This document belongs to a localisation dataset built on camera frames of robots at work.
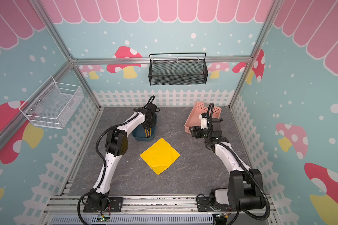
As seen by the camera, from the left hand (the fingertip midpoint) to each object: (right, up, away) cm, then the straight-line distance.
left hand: (151, 127), depth 106 cm
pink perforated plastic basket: (+33, +6, +6) cm, 34 cm away
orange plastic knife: (0, -3, -3) cm, 5 cm away
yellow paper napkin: (+8, -19, -14) cm, 25 cm away
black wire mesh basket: (+19, +40, -11) cm, 46 cm away
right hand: (+30, +1, -20) cm, 35 cm away
